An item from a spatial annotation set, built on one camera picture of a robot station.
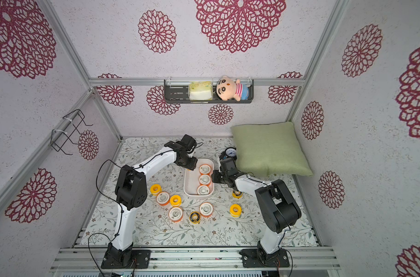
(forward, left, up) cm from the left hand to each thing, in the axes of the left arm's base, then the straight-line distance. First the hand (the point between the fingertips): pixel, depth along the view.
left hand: (190, 165), depth 97 cm
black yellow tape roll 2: (-15, -26, -6) cm, 30 cm away
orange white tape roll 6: (+1, -8, -6) cm, 10 cm away
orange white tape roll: (-17, +14, -6) cm, 23 cm away
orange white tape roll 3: (-25, +7, -7) cm, 27 cm away
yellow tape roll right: (-23, -24, -6) cm, 34 cm away
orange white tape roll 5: (-12, -7, -6) cm, 15 cm away
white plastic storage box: (-8, -1, -5) cm, 9 cm away
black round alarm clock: (+13, -25, -5) cm, 29 cm away
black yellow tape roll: (-27, -4, -6) cm, 28 cm away
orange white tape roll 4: (-23, -9, -6) cm, 25 cm away
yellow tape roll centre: (-19, +7, -6) cm, 21 cm away
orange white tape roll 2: (-6, -8, -6) cm, 11 cm away
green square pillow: (+7, -45, +6) cm, 46 cm away
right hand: (-5, -12, -1) cm, 13 cm away
